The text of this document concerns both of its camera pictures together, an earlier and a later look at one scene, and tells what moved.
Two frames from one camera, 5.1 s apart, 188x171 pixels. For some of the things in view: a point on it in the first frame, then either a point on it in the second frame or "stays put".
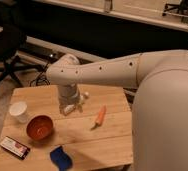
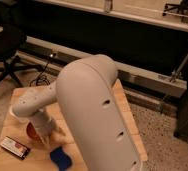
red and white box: [15, 147] stays put
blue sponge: [61, 159] stays put
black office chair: [4, 44] stays put
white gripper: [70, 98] -> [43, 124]
